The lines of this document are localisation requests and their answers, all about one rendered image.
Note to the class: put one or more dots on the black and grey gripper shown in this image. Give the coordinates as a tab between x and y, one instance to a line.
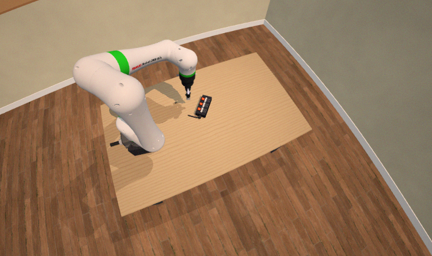
187	88

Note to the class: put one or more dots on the black power strip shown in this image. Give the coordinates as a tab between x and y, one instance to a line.
203	107

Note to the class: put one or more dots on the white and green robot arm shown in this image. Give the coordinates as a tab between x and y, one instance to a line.
107	76

